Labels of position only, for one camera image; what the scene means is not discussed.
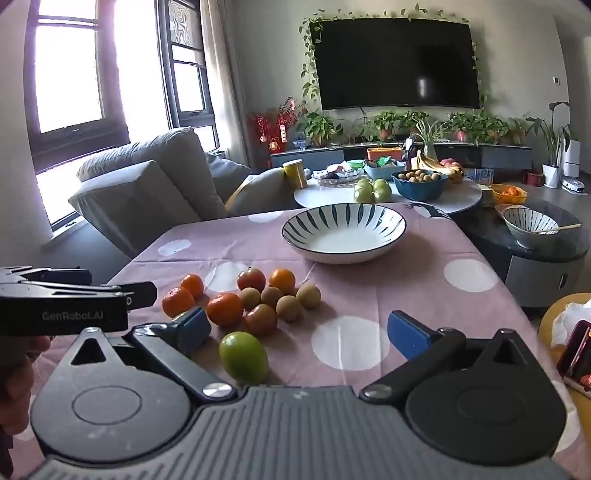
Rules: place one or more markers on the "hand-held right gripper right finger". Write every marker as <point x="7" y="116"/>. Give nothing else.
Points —
<point x="406" y="333"/>

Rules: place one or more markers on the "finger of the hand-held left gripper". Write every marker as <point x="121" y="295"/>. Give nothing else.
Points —
<point x="69" y="275"/>
<point x="138" y="293"/>

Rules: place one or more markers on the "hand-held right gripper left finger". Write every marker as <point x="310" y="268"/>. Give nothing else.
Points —
<point x="196" y="325"/>

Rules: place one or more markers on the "small orange tangerine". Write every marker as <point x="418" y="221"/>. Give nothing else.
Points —
<point x="191" y="285"/>
<point x="178" y="302"/>

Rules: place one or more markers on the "large orange tangerine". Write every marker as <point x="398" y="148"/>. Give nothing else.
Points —
<point x="225" y="309"/>

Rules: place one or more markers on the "green apple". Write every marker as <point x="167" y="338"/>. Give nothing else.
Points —
<point x="244" y="356"/>

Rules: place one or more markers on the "red apple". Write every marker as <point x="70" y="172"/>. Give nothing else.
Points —
<point x="261" y="319"/>
<point x="251" y="278"/>

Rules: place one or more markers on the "smooth round orange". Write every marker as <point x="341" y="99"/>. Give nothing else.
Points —
<point x="282" y="280"/>

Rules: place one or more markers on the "striped white bowl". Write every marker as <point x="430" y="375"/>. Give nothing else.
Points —
<point x="344" y="244"/>

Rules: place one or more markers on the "person's left hand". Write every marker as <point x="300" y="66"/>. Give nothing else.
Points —
<point x="21" y="369"/>

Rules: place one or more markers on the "pink dotted tablecloth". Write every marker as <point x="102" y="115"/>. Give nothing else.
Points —
<point x="369" y="286"/>

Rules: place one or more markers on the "brown kiwi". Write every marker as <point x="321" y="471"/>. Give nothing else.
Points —
<point x="271" y="296"/>
<point x="289" y="308"/>
<point x="250" y="298"/>
<point x="308" y="295"/>

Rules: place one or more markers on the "grey sofa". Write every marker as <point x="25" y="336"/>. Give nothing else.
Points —
<point x="138" y="184"/>

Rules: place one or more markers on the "dark round side table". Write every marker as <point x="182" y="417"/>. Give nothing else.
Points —
<point x="489" y="235"/>

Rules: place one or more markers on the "dark blue bowl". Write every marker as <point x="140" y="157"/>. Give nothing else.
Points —
<point x="418" y="189"/>

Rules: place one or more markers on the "dark grey throw pillow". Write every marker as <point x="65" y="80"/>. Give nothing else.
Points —
<point x="226" y="175"/>

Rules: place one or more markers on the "pack of green apples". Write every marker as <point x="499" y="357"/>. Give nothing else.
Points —
<point x="373" y="190"/>

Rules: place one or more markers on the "pile of small kiwis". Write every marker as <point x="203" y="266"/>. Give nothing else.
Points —
<point x="418" y="176"/>

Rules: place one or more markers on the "white round table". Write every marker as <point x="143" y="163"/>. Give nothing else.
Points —
<point x="323" y="198"/>

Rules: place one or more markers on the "small striped deep bowl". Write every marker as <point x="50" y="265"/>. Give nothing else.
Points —
<point x="528" y="228"/>

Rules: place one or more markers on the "light blue plastic basket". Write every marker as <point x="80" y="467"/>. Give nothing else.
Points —
<point x="383" y="170"/>

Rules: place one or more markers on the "white tissue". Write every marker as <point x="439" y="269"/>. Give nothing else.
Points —
<point x="570" y="321"/>

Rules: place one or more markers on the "yellow plastic basket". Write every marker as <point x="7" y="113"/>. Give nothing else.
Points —
<point x="501" y="197"/>

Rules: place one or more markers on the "bunch of bananas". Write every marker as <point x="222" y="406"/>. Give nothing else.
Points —
<point x="431" y="165"/>

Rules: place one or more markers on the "pink phone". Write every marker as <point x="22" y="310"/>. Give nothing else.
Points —
<point x="577" y="355"/>

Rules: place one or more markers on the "glass plate with snacks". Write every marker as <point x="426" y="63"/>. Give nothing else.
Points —
<point x="334" y="176"/>

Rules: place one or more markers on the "blue printed box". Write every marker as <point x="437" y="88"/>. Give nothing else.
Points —
<point x="478" y="174"/>

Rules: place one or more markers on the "pink peaches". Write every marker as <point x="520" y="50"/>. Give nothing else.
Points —
<point x="450" y="162"/>

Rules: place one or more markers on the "pile of basket tangerines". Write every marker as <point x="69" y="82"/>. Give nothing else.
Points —
<point x="510" y="190"/>

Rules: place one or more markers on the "yellow tin can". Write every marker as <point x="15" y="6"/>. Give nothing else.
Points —
<point x="294" y="174"/>

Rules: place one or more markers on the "orange plastic box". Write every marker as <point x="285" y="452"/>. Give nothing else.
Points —
<point x="383" y="152"/>

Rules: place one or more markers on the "wooden spoon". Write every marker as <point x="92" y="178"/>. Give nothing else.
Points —
<point x="563" y="227"/>

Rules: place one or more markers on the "grey television cabinet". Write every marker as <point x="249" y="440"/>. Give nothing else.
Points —
<point x="323" y="157"/>

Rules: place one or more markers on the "spider plant in vase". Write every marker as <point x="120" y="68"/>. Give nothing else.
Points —
<point x="427" y="136"/>

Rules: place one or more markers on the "small red pot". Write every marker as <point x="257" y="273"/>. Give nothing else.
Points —
<point x="534" y="178"/>

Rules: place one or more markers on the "large dark framed window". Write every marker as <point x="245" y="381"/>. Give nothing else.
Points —
<point x="78" y="69"/>

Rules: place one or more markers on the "potted plant orange pot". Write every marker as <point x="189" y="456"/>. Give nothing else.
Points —
<point x="385" y="122"/>

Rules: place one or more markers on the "potted green plant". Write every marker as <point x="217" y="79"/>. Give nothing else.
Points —
<point x="518" y="129"/>
<point x="489" y="129"/>
<point x="461" y="125"/>
<point x="413" y="119"/>

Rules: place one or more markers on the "red festive branch arrangement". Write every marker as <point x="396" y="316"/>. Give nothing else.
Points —
<point x="277" y="124"/>

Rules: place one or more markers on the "white robot vacuum dock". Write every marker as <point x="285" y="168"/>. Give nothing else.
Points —
<point x="572" y="185"/>

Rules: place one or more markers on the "bushy potted plant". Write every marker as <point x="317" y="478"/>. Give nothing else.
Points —
<point x="318" y="127"/>

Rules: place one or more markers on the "narrow dark framed window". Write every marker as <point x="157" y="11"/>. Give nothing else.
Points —
<point x="189" y="64"/>

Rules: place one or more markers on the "beige curtain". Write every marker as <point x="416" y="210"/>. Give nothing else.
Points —
<point x="219" y="69"/>

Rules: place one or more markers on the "robot vacuum with dock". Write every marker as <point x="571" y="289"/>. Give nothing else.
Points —
<point x="573" y="159"/>

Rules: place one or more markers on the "tall plant white pot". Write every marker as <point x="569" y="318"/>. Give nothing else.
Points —
<point x="551" y="138"/>

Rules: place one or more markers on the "green trailing vine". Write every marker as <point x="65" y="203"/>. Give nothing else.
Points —
<point x="308" y="69"/>

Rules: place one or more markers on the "black wall television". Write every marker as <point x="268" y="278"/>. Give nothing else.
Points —
<point x="397" y="60"/>

